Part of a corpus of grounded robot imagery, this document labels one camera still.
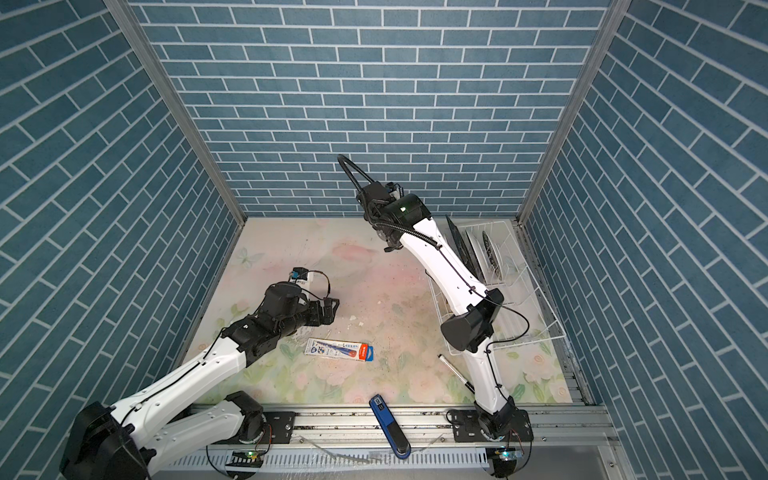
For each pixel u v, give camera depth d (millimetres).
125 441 382
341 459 706
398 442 681
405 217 524
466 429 735
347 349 865
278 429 739
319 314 720
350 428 753
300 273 710
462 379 818
